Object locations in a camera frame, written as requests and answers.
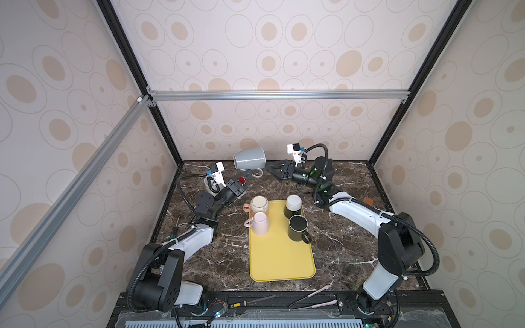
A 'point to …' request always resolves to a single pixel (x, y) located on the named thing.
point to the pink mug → (260, 223)
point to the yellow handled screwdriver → (244, 303)
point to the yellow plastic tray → (275, 256)
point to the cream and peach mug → (258, 203)
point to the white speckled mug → (212, 185)
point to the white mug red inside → (242, 180)
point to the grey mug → (254, 158)
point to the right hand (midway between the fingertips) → (266, 170)
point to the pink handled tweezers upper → (321, 290)
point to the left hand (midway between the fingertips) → (256, 173)
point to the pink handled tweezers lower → (329, 303)
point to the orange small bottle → (368, 201)
